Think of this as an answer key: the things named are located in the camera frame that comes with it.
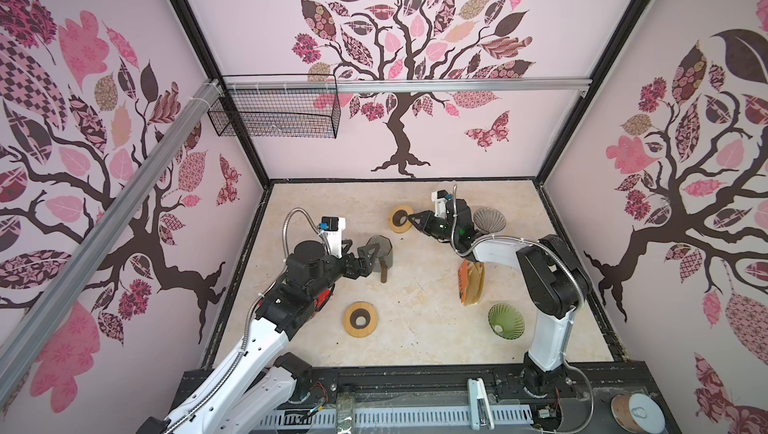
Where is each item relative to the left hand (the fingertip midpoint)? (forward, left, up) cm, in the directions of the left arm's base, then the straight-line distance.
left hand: (366, 249), depth 73 cm
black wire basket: (+48, +31, +10) cm, 58 cm away
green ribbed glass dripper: (-12, -38, -19) cm, 44 cm away
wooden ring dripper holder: (+20, -9, -14) cm, 26 cm away
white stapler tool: (-28, -27, -20) cm, 44 cm away
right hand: (+19, -12, -10) cm, 25 cm away
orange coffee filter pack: (0, -30, -16) cm, 34 cm away
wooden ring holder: (-9, +3, -24) cm, 26 cm away
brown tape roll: (-33, -62, -16) cm, 71 cm away
